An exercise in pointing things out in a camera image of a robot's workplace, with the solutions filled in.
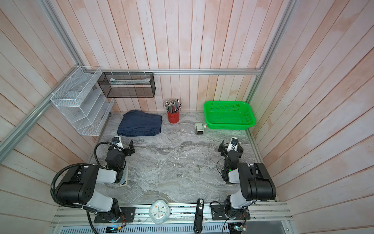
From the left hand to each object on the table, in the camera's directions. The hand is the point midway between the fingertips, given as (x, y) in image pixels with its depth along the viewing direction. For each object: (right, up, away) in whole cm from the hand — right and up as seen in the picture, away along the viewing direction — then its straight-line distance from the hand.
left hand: (125, 142), depth 92 cm
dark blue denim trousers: (+2, +13, +16) cm, 20 cm away
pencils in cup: (+30, +25, +9) cm, 40 cm away
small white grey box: (+49, +9, +12) cm, 51 cm away
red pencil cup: (+30, +17, +16) cm, 38 cm away
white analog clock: (+25, -33, -20) cm, 46 cm away
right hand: (+68, +1, -1) cm, 68 cm away
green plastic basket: (+75, +19, +26) cm, 81 cm away
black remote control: (+45, -35, -22) cm, 61 cm away
